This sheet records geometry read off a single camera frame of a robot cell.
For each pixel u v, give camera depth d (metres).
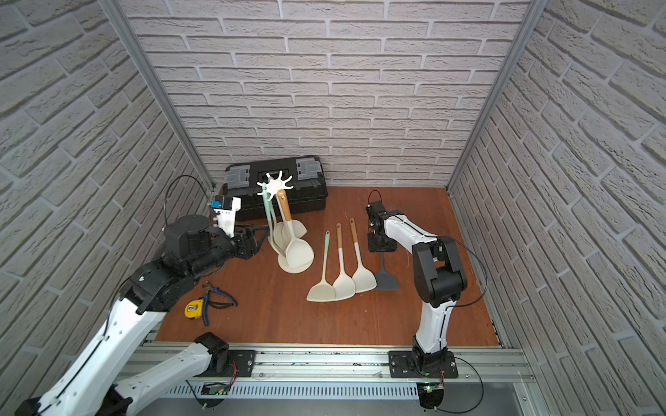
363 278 0.89
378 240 0.82
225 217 0.54
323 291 0.87
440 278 0.50
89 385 0.37
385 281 0.89
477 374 0.73
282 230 0.74
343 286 0.88
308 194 1.00
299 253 0.84
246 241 0.54
